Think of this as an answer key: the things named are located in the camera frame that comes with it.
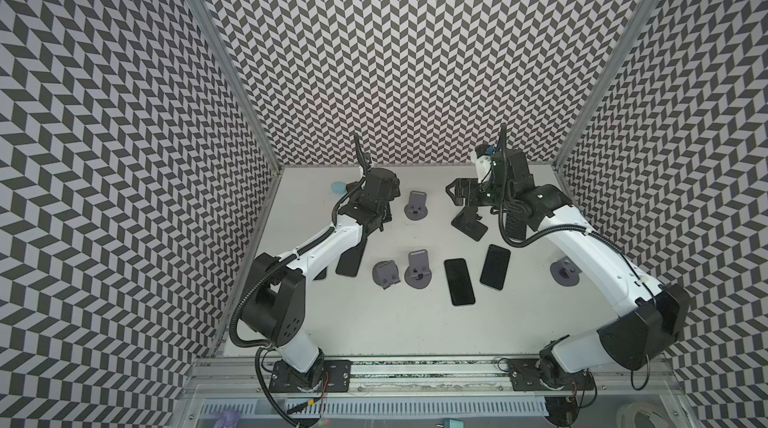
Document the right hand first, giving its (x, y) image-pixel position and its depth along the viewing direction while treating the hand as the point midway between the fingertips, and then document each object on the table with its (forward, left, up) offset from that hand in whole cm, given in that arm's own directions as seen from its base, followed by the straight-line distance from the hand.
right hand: (458, 196), depth 77 cm
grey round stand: (-13, +11, -18) cm, 25 cm away
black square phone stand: (+4, -6, -18) cm, 20 cm away
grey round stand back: (+12, +10, -22) cm, 27 cm away
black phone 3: (-9, -13, -23) cm, 28 cm away
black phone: (-6, +31, -23) cm, 39 cm away
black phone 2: (-13, -1, -23) cm, 27 cm away
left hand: (+10, +22, -3) cm, 25 cm away
